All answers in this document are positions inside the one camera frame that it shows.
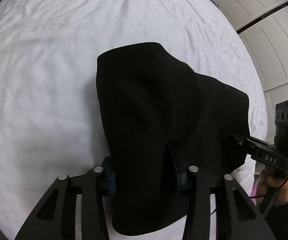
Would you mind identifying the black pants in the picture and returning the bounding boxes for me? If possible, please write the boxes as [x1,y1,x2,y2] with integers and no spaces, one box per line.
[96,42,250,236]

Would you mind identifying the person's right hand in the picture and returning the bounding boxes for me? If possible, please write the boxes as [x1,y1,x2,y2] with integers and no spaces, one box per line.
[256,170,288,206]

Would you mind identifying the white louvred wardrobe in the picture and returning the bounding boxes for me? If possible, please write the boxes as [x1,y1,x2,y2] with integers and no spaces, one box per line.
[212,0,288,142]

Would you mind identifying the white bed duvet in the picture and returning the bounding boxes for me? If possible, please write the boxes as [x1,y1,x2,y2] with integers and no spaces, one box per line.
[0,0,267,239]

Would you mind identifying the black cable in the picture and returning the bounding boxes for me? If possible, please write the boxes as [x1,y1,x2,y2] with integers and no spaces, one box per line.
[208,174,288,217]

